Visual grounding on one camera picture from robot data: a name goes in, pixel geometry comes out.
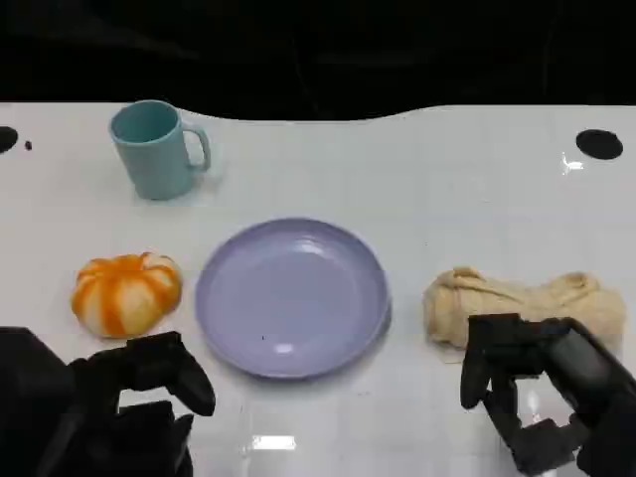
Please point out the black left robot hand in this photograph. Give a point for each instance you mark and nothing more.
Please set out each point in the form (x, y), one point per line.
(144, 367)

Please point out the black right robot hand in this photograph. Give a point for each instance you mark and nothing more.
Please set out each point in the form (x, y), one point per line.
(571, 358)

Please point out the beige towel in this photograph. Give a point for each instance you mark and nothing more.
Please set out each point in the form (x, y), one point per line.
(526, 295)

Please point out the orange and white bread roll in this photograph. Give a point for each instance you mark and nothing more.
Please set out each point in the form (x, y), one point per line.
(124, 298)

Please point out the lilac plate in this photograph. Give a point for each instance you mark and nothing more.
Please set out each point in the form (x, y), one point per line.
(293, 303)

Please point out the pale green mug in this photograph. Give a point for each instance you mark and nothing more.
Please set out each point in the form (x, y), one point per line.
(151, 159)

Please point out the black round table grommet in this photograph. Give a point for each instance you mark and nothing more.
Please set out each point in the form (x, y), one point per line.
(599, 144)
(6, 139)

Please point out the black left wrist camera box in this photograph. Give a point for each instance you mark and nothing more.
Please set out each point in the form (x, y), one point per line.
(30, 387)

